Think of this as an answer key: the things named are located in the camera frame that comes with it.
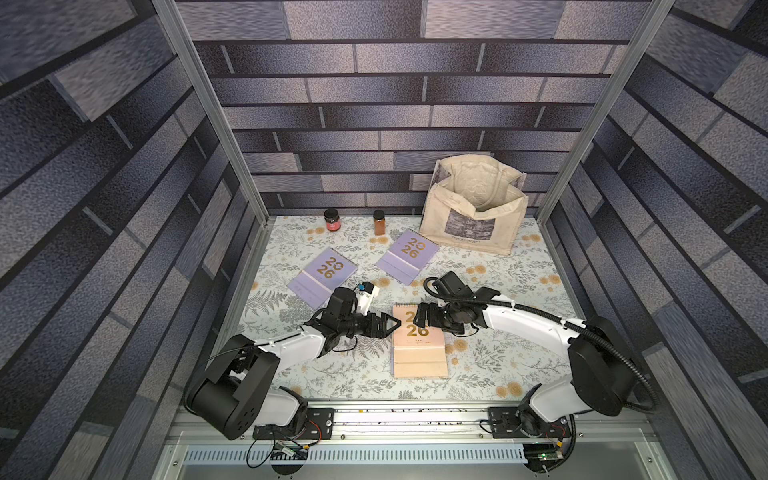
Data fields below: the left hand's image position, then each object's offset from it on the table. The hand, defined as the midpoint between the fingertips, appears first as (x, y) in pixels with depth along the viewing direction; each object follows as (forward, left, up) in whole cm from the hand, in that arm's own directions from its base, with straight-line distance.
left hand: (392, 321), depth 84 cm
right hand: (+1, -10, -2) cm, 10 cm away
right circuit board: (-31, -36, -8) cm, 48 cm away
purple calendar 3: (+29, -6, -6) cm, 30 cm away
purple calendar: (-7, 0, -7) cm, 10 cm away
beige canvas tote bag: (+49, -33, +2) cm, 59 cm away
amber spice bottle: (+40, +5, -1) cm, 41 cm away
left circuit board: (-30, +25, -9) cm, 40 cm away
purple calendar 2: (+17, +26, -7) cm, 32 cm away
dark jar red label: (+42, +23, 0) cm, 48 cm away
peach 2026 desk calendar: (-7, -8, -6) cm, 12 cm away
